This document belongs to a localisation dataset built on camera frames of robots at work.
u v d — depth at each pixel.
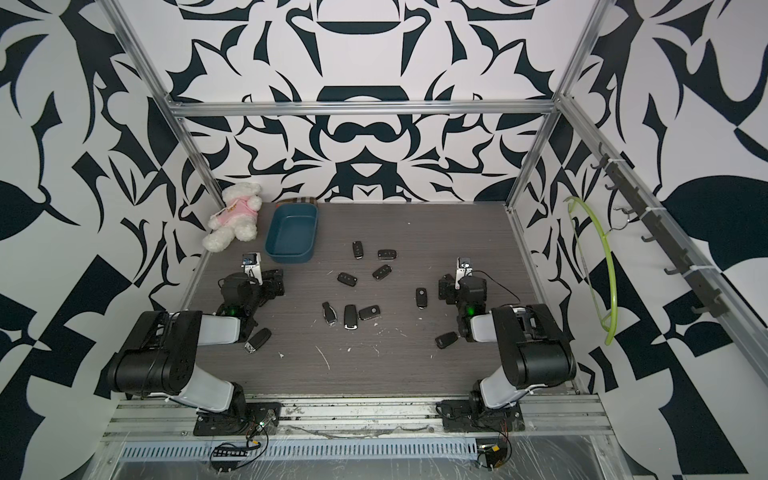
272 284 0.87
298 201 1.16
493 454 0.71
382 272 0.99
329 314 0.91
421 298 0.95
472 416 0.74
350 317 0.90
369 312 0.91
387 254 1.05
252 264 0.81
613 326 0.64
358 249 1.05
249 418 0.73
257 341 0.85
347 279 0.99
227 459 0.70
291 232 1.15
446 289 0.87
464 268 0.83
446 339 0.87
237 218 1.04
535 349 0.46
